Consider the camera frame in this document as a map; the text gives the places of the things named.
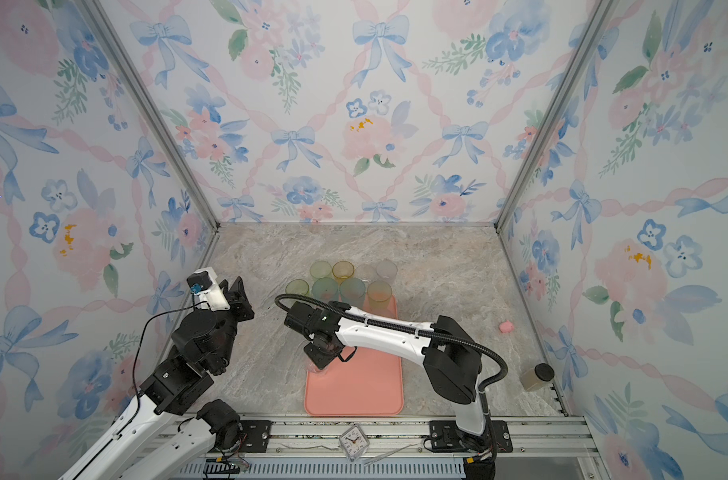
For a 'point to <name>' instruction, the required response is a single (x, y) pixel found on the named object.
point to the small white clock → (354, 442)
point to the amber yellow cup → (342, 269)
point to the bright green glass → (297, 287)
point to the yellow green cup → (379, 294)
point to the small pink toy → (506, 327)
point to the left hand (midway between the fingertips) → (235, 278)
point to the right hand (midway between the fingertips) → (323, 351)
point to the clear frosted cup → (366, 273)
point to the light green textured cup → (320, 269)
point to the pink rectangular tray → (369, 384)
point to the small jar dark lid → (536, 377)
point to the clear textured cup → (386, 270)
